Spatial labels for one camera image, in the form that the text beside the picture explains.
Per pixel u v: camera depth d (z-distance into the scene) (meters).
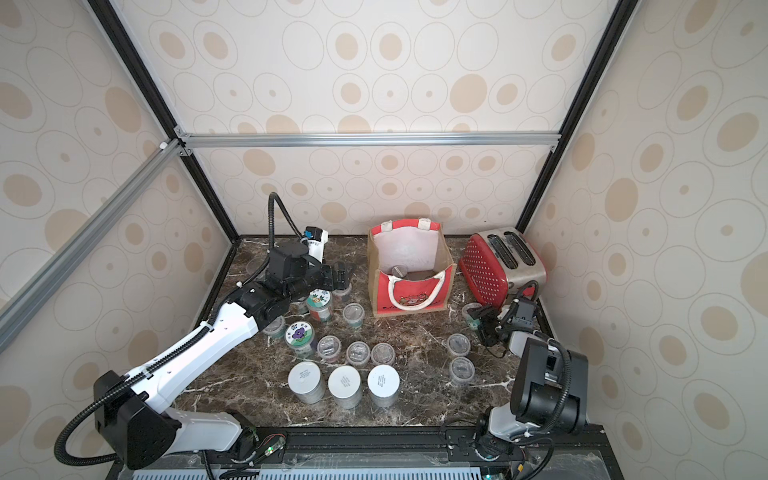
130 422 0.38
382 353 0.84
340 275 0.67
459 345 0.86
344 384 0.74
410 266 1.06
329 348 0.85
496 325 0.85
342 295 0.97
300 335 0.84
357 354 0.83
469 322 0.92
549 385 0.46
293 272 0.57
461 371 0.80
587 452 0.73
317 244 0.66
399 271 1.01
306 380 0.76
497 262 0.88
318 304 0.91
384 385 0.74
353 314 0.92
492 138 0.90
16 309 0.51
